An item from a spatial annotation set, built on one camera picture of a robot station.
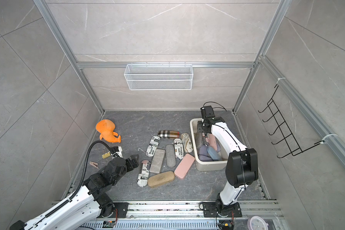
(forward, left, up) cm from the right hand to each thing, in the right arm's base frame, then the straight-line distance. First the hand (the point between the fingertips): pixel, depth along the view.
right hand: (204, 127), depth 91 cm
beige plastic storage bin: (-23, +1, -7) cm, 24 cm away
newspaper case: (-7, +34, -11) cm, 37 cm away
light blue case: (-16, -4, -7) cm, 18 cm away
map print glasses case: (-5, +11, -11) cm, 17 cm away
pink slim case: (-6, -6, -8) cm, 12 cm away
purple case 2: (-20, +3, -5) cm, 20 cm away
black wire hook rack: (-20, -36, +14) cm, 43 cm away
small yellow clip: (-12, +66, -13) cm, 68 cm away
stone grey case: (-18, +31, -11) cm, 37 cm away
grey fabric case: (-14, +22, -11) cm, 29 cm away
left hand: (-19, +42, -1) cm, 46 cm away
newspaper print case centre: (-11, +17, -11) cm, 23 cm away
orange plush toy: (+5, +68, -6) cm, 68 cm away
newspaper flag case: (-28, +38, -11) cm, 48 cm away
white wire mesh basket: (+34, +30, +16) cm, 48 cm away
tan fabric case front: (-29, +28, -12) cm, 42 cm away
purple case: (-13, +2, -7) cm, 15 cm away
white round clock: (-50, -20, -13) cm, 56 cm away
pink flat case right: (-20, +14, -13) cm, 28 cm away
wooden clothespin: (-18, +72, -13) cm, 75 cm away
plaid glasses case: (+3, +24, -11) cm, 27 cm away
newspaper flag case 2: (-8, 0, -2) cm, 8 cm away
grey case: (-8, +4, -2) cm, 9 cm away
